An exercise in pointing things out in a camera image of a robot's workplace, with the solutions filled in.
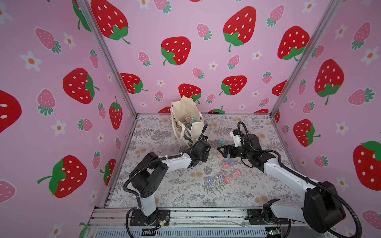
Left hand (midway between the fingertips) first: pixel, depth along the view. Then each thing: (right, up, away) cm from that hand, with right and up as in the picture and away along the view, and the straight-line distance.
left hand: (205, 151), depth 93 cm
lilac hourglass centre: (+2, -14, -10) cm, 18 cm away
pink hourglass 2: (+12, -8, -3) cm, 15 cm away
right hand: (+8, +3, -11) cm, 14 cm away
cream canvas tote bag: (-13, +30, +8) cm, 34 cm away
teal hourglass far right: (+12, +6, +7) cm, 15 cm away
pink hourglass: (+17, -12, -8) cm, 23 cm away
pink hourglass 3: (-12, +21, +11) cm, 27 cm away
